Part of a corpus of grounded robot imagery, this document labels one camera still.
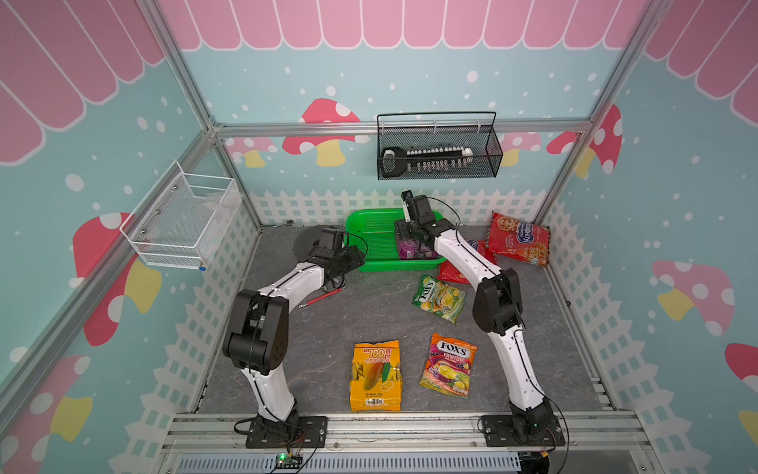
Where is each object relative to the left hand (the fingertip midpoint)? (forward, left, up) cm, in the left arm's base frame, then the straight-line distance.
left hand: (360, 260), depth 96 cm
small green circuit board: (-53, +14, -13) cm, 57 cm away
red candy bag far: (+17, -59, -7) cm, 62 cm away
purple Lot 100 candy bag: (+9, -18, -5) cm, 20 cm away
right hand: (+14, -15, +4) cm, 21 cm away
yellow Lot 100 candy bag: (-35, -7, -6) cm, 36 cm away
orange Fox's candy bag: (-31, -27, -9) cm, 42 cm away
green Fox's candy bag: (-8, -26, -9) cm, 29 cm away
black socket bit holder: (+20, -11, +24) cm, 33 cm away
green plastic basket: (+28, -4, -14) cm, 31 cm away
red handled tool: (-8, +13, -11) cm, 19 cm away
